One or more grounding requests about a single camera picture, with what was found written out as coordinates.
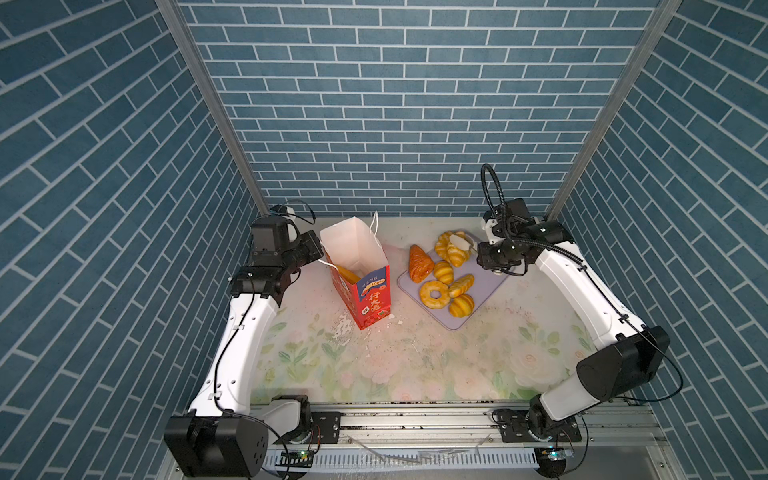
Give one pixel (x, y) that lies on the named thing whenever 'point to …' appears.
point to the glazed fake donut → (434, 303)
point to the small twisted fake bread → (461, 285)
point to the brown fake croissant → (420, 265)
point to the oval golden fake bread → (348, 275)
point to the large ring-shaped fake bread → (442, 243)
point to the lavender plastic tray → (486, 281)
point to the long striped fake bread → (457, 256)
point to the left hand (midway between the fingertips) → (322, 236)
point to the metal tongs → (466, 235)
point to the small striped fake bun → (443, 271)
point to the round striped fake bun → (461, 306)
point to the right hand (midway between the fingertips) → (479, 255)
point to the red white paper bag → (359, 264)
